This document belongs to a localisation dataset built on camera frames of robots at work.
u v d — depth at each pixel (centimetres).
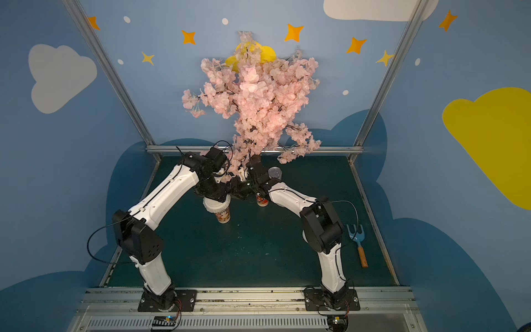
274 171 107
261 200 96
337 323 73
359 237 89
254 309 73
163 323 73
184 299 74
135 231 44
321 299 75
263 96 58
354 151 117
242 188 79
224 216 90
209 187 69
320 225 52
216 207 81
